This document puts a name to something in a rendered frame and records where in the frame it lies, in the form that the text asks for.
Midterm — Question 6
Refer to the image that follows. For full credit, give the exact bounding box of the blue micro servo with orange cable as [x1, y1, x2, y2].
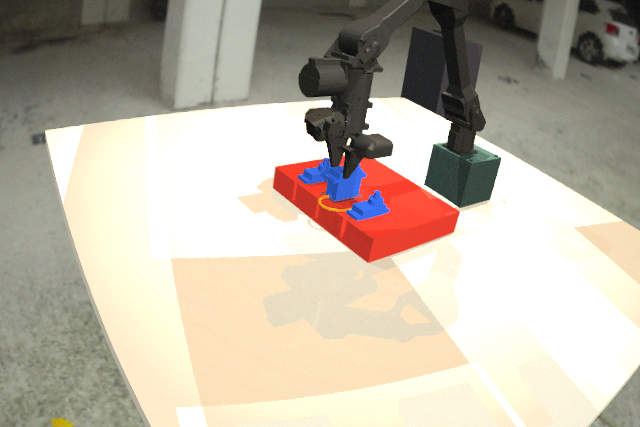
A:
[318, 163, 367, 212]

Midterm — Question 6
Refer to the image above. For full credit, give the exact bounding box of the red flat plate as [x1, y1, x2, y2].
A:
[272, 158, 460, 263]

